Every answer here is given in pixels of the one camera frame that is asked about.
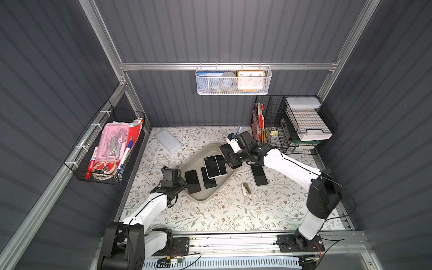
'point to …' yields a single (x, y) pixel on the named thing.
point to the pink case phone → (192, 181)
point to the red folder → (261, 118)
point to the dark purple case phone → (259, 175)
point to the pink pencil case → (113, 142)
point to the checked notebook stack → (309, 125)
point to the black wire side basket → (81, 158)
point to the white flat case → (172, 144)
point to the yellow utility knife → (264, 135)
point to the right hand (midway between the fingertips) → (234, 154)
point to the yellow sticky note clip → (274, 133)
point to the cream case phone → (212, 167)
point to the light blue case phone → (208, 184)
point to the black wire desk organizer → (277, 118)
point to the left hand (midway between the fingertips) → (182, 182)
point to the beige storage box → (195, 161)
